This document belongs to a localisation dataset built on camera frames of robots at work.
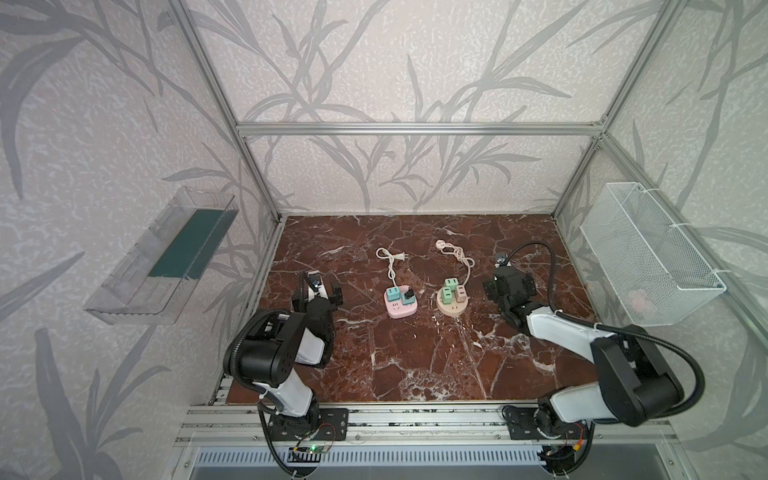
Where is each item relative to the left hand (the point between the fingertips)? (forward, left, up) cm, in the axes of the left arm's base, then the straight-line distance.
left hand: (319, 273), depth 91 cm
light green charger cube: (-1, -42, -3) cm, 42 cm away
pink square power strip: (-8, -24, -7) cm, 26 cm away
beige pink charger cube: (-5, -44, -3) cm, 45 cm away
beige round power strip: (-8, -42, -6) cm, 43 cm away
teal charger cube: (-5, -23, -3) cm, 24 cm away
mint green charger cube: (-5, -39, -3) cm, 40 cm away
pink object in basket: (-15, -85, +12) cm, 87 cm away
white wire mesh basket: (-15, -80, +25) cm, 85 cm away
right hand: (+2, -59, +1) cm, 59 cm away
